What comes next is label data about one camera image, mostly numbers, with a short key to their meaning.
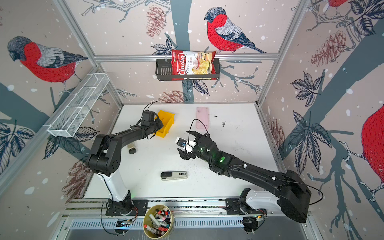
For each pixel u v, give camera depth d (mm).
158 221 631
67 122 713
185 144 608
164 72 944
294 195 403
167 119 1007
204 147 548
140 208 728
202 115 1127
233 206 731
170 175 796
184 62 878
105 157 503
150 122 794
